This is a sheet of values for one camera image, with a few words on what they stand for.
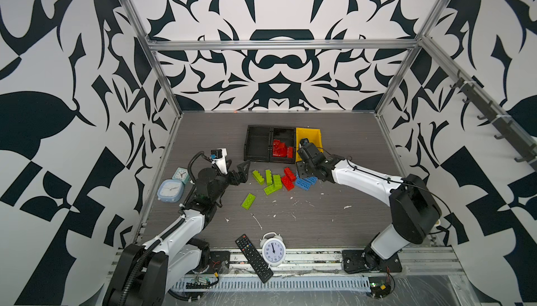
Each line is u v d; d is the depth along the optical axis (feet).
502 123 1.98
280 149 3.33
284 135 3.51
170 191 2.91
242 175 2.44
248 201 2.91
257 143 3.58
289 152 3.34
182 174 3.08
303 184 3.00
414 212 1.48
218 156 2.34
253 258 2.42
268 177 3.06
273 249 2.48
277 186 2.94
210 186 2.07
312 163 2.22
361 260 2.44
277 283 2.34
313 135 3.40
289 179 3.06
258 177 3.08
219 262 2.42
